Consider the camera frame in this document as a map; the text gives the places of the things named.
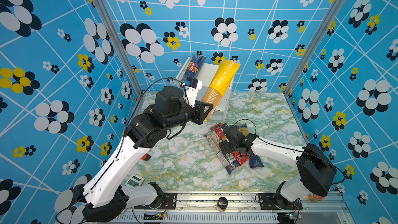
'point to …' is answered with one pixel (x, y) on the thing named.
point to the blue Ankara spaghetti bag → (255, 162)
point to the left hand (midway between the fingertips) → (211, 104)
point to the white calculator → (134, 181)
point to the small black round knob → (222, 204)
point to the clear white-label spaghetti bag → (227, 160)
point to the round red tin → (314, 197)
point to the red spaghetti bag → (241, 158)
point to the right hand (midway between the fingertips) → (228, 142)
